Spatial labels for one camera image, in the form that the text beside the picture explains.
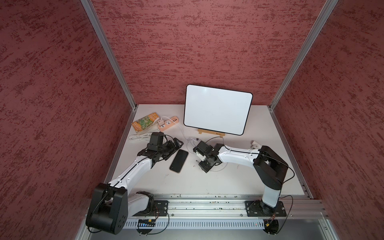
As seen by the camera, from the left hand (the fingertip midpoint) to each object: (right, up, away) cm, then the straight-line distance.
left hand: (178, 149), depth 85 cm
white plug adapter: (+49, +1, +10) cm, 50 cm away
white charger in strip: (-14, +15, +16) cm, 26 cm away
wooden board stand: (+13, +9, +16) cm, 23 cm away
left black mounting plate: (-8, -27, -12) cm, 31 cm away
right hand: (+16, -12, +3) cm, 20 cm away
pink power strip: (-10, +15, +21) cm, 27 cm away
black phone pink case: (-1, -8, +5) cm, 10 cm away
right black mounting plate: (+39, -28, -13) cm, 50 cm away
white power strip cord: (-28, +6, +14) cm, 31 cm away
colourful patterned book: (-27, +14, +21) cm, 37 cm away
